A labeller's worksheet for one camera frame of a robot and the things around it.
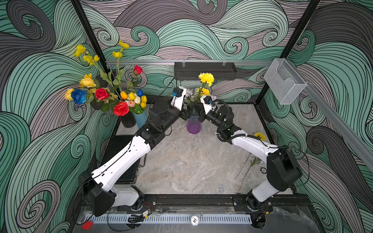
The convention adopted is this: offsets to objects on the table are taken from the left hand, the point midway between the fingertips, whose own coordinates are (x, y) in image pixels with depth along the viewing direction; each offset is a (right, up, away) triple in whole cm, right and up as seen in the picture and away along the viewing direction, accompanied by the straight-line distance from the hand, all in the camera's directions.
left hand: (188, 96), depth 63 cm
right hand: (+3, -3, +12) cm, 13 cm away
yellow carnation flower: (+35, -39, +22) cm, 57 cm away
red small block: (-47, -60, +2) cm, 76 cm away
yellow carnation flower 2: (+10, +4, +14) cm, 18 cm away
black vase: (-41, -12, +38) cm, 58 cm away
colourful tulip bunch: (-27, -1, +12) cm, 30 cm away
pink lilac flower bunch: (+2, +3, +20) cm, 21 cm away
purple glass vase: (+5, -15, +32) cm, 35 cm away
